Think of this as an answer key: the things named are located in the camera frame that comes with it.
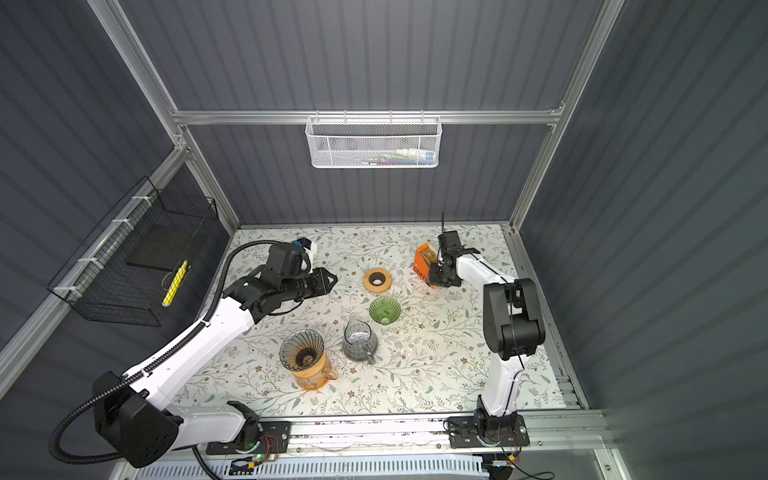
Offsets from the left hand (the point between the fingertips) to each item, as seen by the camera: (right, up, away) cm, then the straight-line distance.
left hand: (336, 279), depth 78 cm
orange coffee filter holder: (+25, +5, +19) cm, 32 cm away
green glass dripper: (+13, -12, +18) cm, 25 cm away
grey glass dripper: (-9, -19, 0) cm, 21 cm away
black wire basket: (-49, +1, -13) cm, 51 cm away
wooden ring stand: (+10, -3, +26) cm, 28 cm away
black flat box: (-41, +9, -5) cm, 42 cm away
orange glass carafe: (-5, -24, -2) cm, 25 cm away
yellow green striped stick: (-37, -2, -8) cm, 38 cm away
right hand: (+31, -2, +21) cm, 37 cm away
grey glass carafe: (+5, -21, +13) cm, 25 cm away
